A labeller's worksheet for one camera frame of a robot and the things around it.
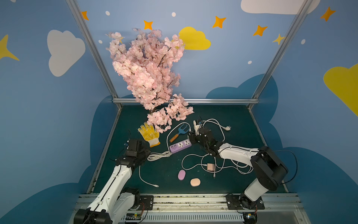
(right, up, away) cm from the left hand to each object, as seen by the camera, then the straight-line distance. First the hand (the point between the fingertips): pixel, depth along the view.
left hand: (149, 148), depth 85 cm
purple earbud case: (+20, -16, -2) cm, 25 cm away
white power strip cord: (+55, +11, +21) cm, 60 cm away
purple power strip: (+19, 0, +9) cm, 21 cm away
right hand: (+27, +11, +5) cm, 29 cm away
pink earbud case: (+28, -19, -4) cm, 34 cm away
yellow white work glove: (-4, +7, +17) cm, 18 cm away
